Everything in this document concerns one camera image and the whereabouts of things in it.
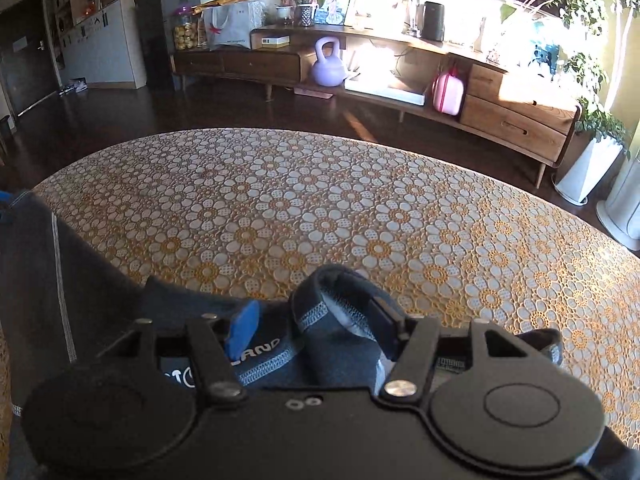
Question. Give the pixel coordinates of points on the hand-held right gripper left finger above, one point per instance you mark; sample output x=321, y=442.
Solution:
x=242, y=327

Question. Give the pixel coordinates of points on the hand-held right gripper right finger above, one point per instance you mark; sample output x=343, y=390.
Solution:
x=387, y=322

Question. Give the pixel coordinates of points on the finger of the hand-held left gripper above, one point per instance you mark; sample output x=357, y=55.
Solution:
x=4, y=205

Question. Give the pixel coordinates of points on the black pants with grey stitching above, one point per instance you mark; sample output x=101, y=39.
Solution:
x=35, y=310

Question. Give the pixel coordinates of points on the row of shoes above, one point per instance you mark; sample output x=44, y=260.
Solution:
x=74, y=86

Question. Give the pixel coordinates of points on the round table, lace cloth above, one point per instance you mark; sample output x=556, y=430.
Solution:
x=300, y=200

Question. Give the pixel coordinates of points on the dark wooden door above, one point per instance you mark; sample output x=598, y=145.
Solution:
x=27, y=50

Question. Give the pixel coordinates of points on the dark water dispenser cabinet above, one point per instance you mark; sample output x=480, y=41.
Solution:
x=155, y=45

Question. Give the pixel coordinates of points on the pink bag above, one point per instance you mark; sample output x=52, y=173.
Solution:
x=448, y=94

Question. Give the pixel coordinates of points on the pink floor mat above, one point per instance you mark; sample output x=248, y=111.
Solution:
x=313, y=92

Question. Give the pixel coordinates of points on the wooden TV stand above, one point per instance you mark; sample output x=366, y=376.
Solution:
x=510, y=110

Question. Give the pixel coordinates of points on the snack jar with purple lid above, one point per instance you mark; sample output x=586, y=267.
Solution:
x=184, y=32

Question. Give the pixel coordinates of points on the tall white planter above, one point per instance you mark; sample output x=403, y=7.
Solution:
x=587, y=172

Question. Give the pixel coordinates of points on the purple kettlebell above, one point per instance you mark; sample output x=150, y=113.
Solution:
x=327, y=67

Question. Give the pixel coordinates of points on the clear snack bag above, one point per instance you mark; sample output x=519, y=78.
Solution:
x=202, y=32

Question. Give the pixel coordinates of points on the white tower air conditioner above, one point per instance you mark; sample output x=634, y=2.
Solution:
x=622, y=205

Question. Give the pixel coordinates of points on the small flat box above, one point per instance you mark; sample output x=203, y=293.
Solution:
x=275, y=40

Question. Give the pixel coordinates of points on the white shopping bag red print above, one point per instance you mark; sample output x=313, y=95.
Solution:
x=232, y=25

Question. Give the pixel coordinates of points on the black speaker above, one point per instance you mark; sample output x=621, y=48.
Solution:
x=433, y=21

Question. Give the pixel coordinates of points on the large leafy plant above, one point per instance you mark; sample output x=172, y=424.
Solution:
x=590, y=60

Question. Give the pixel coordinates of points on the grey white cabinet wall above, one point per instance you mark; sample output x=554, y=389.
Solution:
x=100, y=45

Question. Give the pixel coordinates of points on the picture frame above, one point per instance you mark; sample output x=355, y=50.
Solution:
x=340, y=7

